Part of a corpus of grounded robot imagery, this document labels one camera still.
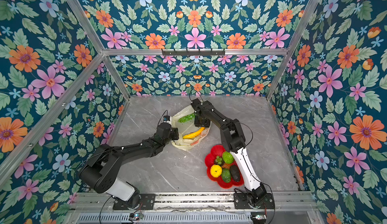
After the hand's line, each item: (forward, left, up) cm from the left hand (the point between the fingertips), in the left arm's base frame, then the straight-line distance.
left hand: (179, 125), depth 90 cm
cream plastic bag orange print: (+4, -4, -11) cm, 12 cm away
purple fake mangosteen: (-22, -22, -5) cm, 31 cm away
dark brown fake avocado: (-28, -30, -5) cm, 41 cm away
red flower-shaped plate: (-14, -21, -10) cm, 27 cm away
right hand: (+6, -13, -9) cm, 17 cm away
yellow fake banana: (-2, -8, -8) cm, 12 cm away
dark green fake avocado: (-29, -25, -5) cm, 39 cm away
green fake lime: (-20, -27, -5) cm, 34 cm away
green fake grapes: (+11, -4, -8) cm, 14 cm away
